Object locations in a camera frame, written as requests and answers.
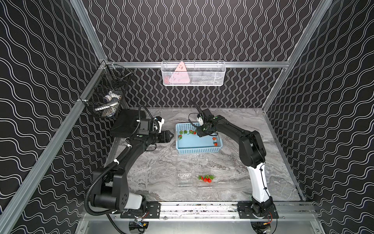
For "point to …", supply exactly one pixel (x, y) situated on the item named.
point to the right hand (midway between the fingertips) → (201, 132)
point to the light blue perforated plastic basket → (188, 141)
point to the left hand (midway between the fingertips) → (168, 133)
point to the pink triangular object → (180, 75)
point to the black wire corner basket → (111, 77)
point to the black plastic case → (126, 124)
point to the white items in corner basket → (111, 100)
